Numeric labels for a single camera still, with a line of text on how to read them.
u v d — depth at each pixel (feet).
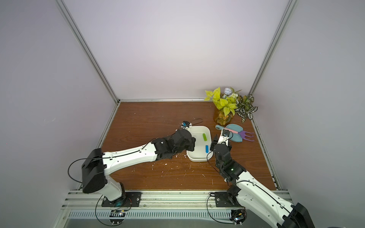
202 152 2.92
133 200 2.39
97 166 1.37
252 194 1.62
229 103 2.80
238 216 2.28
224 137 2.16
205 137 3.16
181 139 1.84
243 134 3.30
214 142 2.30
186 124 2.24
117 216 2.37
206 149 3.01
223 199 2.38
